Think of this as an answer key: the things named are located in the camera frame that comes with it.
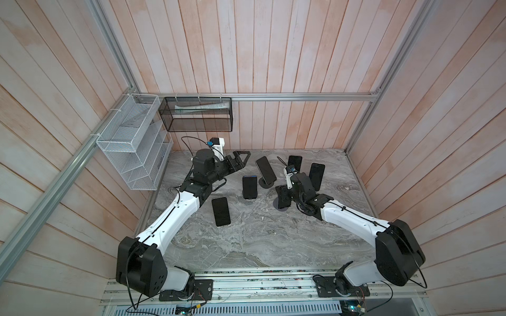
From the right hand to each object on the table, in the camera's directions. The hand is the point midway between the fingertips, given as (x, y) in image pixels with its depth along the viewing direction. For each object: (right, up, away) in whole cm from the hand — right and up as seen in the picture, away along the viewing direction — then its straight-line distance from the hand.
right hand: (282, 185), depth 88 cm
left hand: (-17, +11, -13) cm, 24 cm away
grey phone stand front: (-2, -10, +10) cm, 14 cm away
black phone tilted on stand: (-7, +7, +12) cm, 15 cm away
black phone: (-28, -10, -2) cm, 30 cm away
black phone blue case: (-15, -1, +5) cm, 16 cm away
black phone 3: (+18, +4, +9) cm, 21 cm away
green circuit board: (+22, -44, -17) cm, 52 cm away
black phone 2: (+9, +11, +13) cm, 19 cm away
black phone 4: (-1, -4, -10) cm, 11 cm away
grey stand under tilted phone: (-8, 0, +13) cm, 15 cm away
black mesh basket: (-43, +37, +15) cm, 59 cm away
